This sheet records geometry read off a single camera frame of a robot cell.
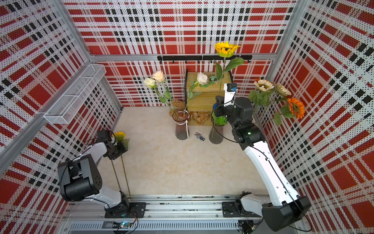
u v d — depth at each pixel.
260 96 0.73
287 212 0.36
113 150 0.77
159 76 0.77
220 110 0.59
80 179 0.46
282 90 0.72
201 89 0.85
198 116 1.04
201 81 0.80
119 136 0.99
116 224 0.72
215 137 0.99
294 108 0.65
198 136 1.01
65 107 0.70
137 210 0.73
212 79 0.88
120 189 0.81
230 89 0.53
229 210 0.73
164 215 0.73
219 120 0.88
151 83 0.80
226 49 0.51
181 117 0.92
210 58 0.90
